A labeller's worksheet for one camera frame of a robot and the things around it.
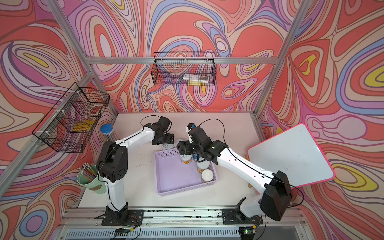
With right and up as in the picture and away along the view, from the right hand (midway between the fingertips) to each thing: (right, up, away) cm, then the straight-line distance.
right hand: (185, 149), depth 78 cm
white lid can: (0, -8, +11) cm, 13 cm away
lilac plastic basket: (-7, -18, +9) cm, 22 cm away
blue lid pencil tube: (-48, +10, +11) cm, 50 cm away
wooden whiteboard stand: (+37, -22, +6) cm, 43 cm away
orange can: (+10, -11, +6) cm, 16 cm away
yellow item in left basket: (-50, +12, -6) cm, 52 cm away
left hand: (-12, +2, +19) cm, 23 cm away
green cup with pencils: (-48, -13, -4) cm, 50 cm away
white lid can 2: (-12, -1, +16) cm, 20 cm away
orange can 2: (+12, -15, +3) cm, 19 cm away
